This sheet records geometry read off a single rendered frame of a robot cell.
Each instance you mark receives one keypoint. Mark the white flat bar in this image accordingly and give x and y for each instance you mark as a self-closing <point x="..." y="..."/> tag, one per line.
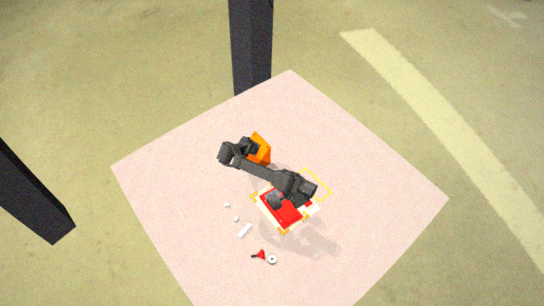
<point x="243" y="231"/>

